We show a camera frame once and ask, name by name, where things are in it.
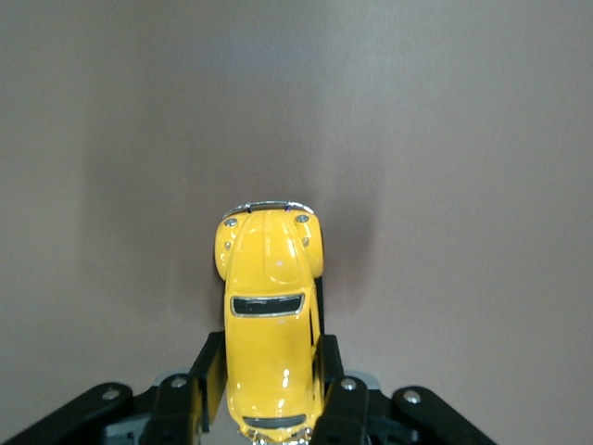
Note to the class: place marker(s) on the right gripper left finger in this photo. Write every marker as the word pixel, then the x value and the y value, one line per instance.
pixel 176 408

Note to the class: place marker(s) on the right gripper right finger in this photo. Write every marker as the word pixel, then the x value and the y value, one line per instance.
pixel 345 408

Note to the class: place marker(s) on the yellow beetle toy car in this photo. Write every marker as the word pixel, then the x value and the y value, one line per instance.
pixel 268 334

